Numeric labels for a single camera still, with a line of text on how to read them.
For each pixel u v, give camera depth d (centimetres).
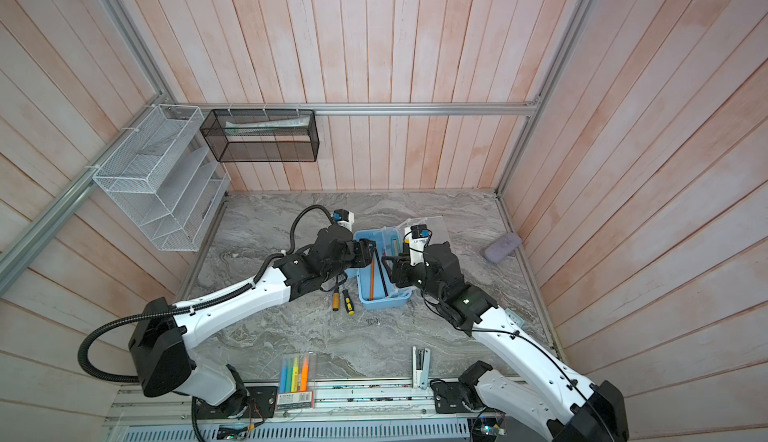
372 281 96
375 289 94
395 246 95
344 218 69
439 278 56
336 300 90
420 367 77
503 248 101
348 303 88
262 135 104
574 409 39
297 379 77
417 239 65
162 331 47
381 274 97
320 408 73
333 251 58
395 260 66
